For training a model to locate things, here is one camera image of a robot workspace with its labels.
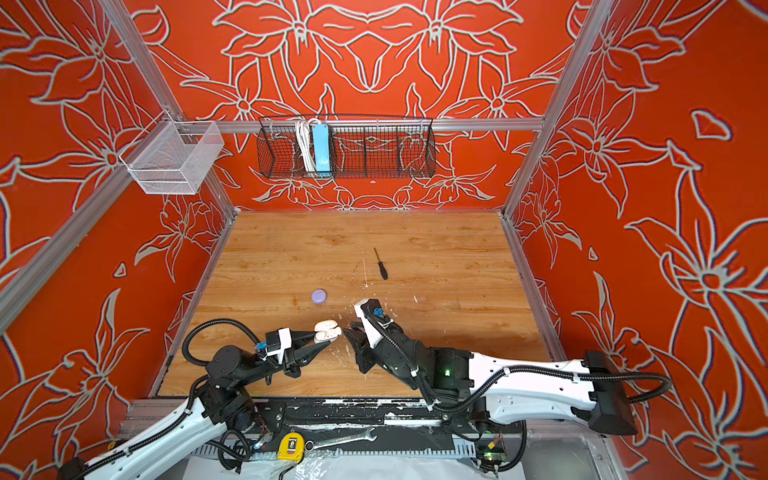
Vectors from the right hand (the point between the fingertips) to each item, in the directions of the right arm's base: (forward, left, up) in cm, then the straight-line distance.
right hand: (341, 331), depth 64 cm
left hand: (0, +4, -1) cm, 4 cm away
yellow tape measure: (-19, +13, -21) cm, 31 cm away
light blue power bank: (+53, +9, +11) cm, 55 cm away
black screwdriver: (+30, -9, -22) cm, 39 cm away
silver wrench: (-17, -5, -23) cm, 29 cm away
